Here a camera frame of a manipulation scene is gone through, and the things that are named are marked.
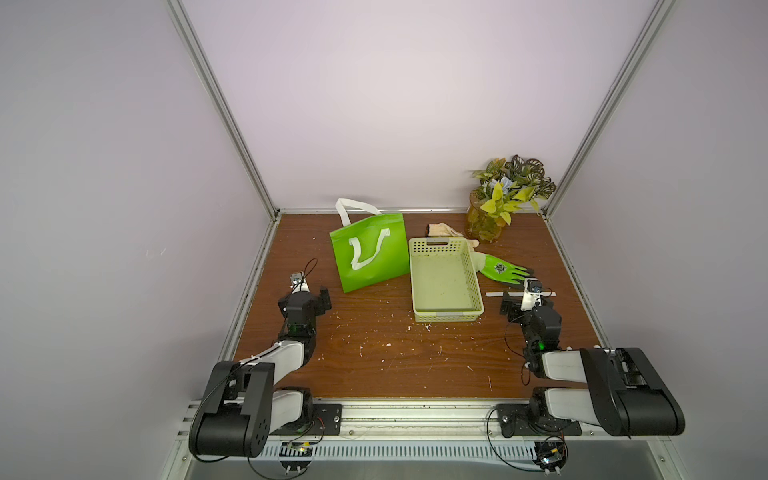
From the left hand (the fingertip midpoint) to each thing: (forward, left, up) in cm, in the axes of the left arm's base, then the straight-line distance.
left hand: (310, 287), depth 90 cm
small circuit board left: (-40, -2, -10) cm, 41 cm away
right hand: (0, -66, +1) cm, 66 cm away
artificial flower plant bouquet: (+28, -62, +19) cm, 71 cm away
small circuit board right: (-40, -64, -9) cm, 76 cm away
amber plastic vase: (+29, -58, -2) cm, 65 cm away
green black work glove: (+11, -63, -6) cm, 64 cm away
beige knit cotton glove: (+30, -43, -6) cm, 53 cm away
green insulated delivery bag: (+10, -19, +8) cm, 23 cm away
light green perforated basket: (+6, -43, -7) cm, 44 cm away
